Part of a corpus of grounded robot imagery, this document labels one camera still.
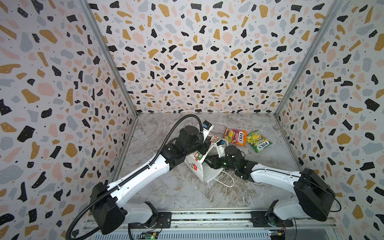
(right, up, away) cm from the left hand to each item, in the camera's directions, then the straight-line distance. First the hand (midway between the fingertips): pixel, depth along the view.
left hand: (210, 135), depth 72 cm
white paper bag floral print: (-7, -14, +2) cm, 15 cm away
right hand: (-3, -12, +8) cm, 15 cm away
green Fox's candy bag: (+34, -6, +29) cm, 45 cm away
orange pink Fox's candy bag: (+21, -3, +33) cm, 40 cm away
